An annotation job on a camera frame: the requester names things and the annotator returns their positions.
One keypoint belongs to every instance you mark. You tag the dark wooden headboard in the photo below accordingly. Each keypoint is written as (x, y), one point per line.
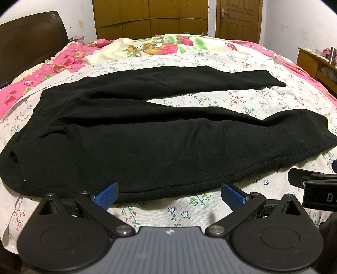
(28, 41)

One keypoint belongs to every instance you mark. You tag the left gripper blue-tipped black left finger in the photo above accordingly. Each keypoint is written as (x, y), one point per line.
(54, 241)

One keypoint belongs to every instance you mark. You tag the white floral bed sheet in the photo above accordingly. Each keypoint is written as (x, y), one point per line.
(201, 208)

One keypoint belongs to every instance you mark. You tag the brown wooden wardrobe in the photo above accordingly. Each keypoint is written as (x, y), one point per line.
(137, 19)

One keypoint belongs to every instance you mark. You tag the brown wooden door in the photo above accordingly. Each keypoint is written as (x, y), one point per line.
(239, 19)

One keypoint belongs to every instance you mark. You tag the pink cartoon quilt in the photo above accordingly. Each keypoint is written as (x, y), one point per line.
(77, 60)

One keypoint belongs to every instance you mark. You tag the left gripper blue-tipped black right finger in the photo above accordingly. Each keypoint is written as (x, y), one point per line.
(268, 234)

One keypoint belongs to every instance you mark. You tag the wooden side desk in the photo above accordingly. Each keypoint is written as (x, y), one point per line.
(318, 68)

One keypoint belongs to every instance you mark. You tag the black pants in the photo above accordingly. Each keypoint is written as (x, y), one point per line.
(85, 135)

